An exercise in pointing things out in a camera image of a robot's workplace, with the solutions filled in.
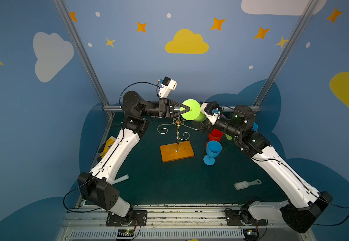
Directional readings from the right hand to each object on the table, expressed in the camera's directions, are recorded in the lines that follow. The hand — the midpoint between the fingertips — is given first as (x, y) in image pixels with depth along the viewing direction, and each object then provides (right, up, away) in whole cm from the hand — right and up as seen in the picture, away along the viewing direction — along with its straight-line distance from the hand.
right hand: (199, 107), depth 62 cm
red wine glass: (+13, -13, +24) cm, 31 cm away
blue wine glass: (+12, -22, +23) cm, 33 cm away
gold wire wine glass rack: (-9, -5, +13) cm, 16 cm away
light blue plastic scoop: (-43, -39, +24) cm, 63 cm away
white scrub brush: (+29, -41, +22) cm, 55 cm away
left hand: (-6, -2, -10) cm, 12 cm away
